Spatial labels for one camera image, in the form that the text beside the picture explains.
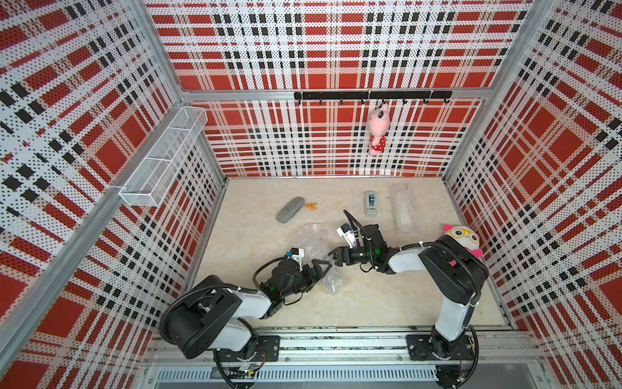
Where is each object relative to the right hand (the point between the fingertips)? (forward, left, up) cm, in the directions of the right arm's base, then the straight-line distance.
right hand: (331, 257), depth 88 cm
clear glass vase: (-10, 0, +3) cm, 10 cm away
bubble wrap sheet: (+4, +6, +3) cm, 8 cm away
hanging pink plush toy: (+42, -18, +29) cm, 54 cm away
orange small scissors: (+29, +9, -5) cm, 30 cm away
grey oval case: (+24, +18, -3) cm, 30 cm away
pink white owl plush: (+7, -52, +1) cm, 53 cm away
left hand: (-5, 0, +1) cm, 5 cm away
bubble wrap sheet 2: (+24, -32, -2) cm, 40 cm away
